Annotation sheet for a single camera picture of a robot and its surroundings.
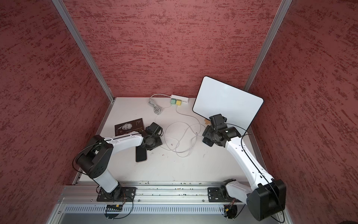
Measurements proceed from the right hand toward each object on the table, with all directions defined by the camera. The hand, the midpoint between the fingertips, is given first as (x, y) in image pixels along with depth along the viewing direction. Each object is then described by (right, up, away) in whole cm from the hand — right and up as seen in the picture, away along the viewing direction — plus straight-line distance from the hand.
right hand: (208, 137), depth 80 cm
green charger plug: (-24, +24, +37) cm, 50 cm away
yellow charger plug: (-19, +23, +37) cm, 47 cm away
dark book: (-56, +4, +20) cm, 60 cm away
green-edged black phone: (-1, -2, -1) cm, 3 cm away
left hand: (-32, -8, +11) cm, 35 cm away
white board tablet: (+20, +17, +4) cm, 27 cm away
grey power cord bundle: (-37, +17, +30) cm, 50 cm away
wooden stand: (+3, +7, +22) cm, 23 cm away
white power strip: (-14, +26, +37) cm, 47 cm away
